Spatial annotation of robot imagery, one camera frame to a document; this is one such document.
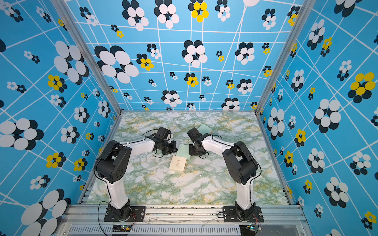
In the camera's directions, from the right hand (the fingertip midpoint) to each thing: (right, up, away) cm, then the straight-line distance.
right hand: (194, 152), depth 95 cm
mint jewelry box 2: (+7, +15, +11) cm, 20 cm away
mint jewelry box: (-7, +1, -2) cm, 7 cm away
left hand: (-9, +2, +1) cm, 9 cm away
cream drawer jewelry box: (-10, -6, -7) cm, 13 cm away
